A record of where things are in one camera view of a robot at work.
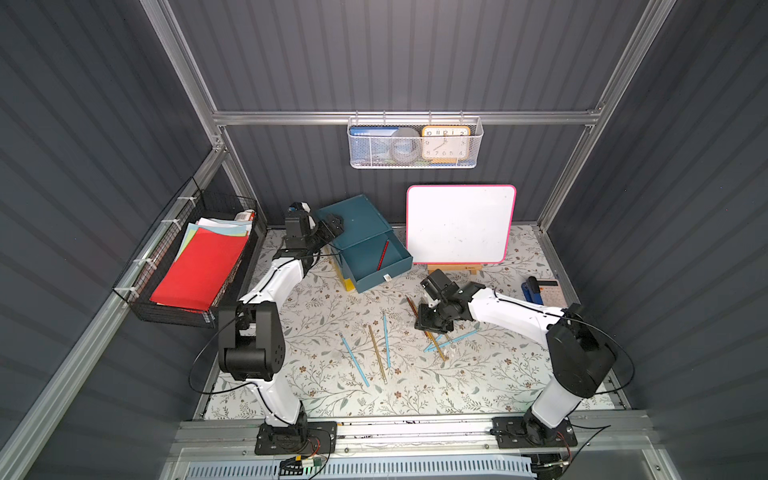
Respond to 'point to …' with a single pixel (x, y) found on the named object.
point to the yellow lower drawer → (349, 285)
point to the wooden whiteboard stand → (474, 268)
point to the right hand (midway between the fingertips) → (423, 323)
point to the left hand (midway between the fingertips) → (329, 222)
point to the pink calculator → (551, 292)
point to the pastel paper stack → (238, 228)
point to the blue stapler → (531, 290)
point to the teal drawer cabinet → (361, 220)
